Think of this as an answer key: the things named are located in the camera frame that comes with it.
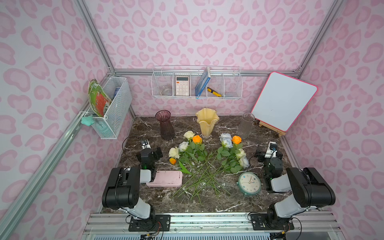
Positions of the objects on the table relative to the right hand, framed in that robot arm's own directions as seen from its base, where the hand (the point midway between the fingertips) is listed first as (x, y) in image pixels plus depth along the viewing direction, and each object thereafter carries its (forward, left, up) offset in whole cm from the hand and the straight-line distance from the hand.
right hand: (267, 145), depth 88 cm
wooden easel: (+19, -12, -9) cm, 24 cm away
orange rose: (+4, +40, -9) cm, 41 cm away
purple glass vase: (+12, +62, +1) cm, 63 cm away
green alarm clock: (-19, +12, -9) cm, 24 cm away
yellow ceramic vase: (+17, +35, +5) cm, 39 cm away
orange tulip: (-7, +57, -8) cm, 58 cm away
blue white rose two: (+6, +23, -3) cm, 24 cm away
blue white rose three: (0, +25, -5) cm, 25 cm away
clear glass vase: (+12, +11, +4) cm, 17 cm away
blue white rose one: (+2, +51, -6) cm, 51 cm away
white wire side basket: (+22, +87, +23) cm, 92 cm away
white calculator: (+31, +51, +20) cm, 63 cm away
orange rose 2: (+8, +15, -8) cm, 19 cm away
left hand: (0, +72, -3) cm, 72 cm away
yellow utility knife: (+31, +30, +14) cm, 45 cm away
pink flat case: (-18, +59, -10) cm, 62 cm away
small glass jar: (+29, +61, +18) cm, 70 cm away
